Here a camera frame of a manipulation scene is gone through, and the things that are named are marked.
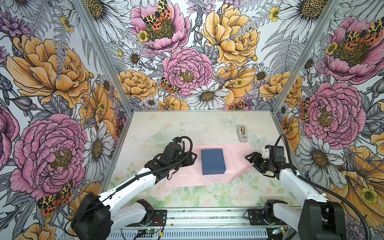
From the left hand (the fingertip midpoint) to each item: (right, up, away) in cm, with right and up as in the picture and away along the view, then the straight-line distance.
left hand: (191, 160), depth 81 cm
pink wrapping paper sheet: (+29, -1, +17) cm, 33 cm away
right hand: (+32, -3, +6) cm, 33 cm away
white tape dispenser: (+34, +14, +24) cm, 44 cm away
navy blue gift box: (+12, -2, +6) cm, 14 cm away
